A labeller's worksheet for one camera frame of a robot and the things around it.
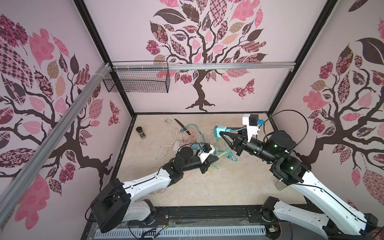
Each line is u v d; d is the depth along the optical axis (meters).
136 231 0.70
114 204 0.41
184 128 1.10
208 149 0.61
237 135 0.51
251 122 0.46
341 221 0.38
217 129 0.54
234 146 0.52
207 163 0.66
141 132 1.00
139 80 1.22
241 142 0.48
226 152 0.71
